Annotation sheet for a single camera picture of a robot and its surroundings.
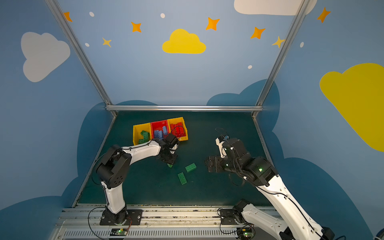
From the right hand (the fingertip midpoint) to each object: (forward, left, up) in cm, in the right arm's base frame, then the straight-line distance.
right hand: (214, 158), depth 67 cm
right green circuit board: (-25, -18, -27) cm, 41 cm away
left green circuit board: (-28, +44, -25) cm, 58 cm away
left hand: (+10, +22, -25) cm, 35 cm away
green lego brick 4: (+6, +12, -25) cm, 28 cm away
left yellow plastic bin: (+31, +52, -21) cm, 64 cm away
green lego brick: (+31, +48, -23) cm, 61 cm away
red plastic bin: (+34, +36, -23) cm, 55 cm away
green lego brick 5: (-1, +16, -24) cm, 29 cm away
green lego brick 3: (+6, +25, -24) cm, 35 cm away
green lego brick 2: (+25, +43, -21) cm, 54 cm away
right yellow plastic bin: (+41, +25, -21) cm, 53 cm away
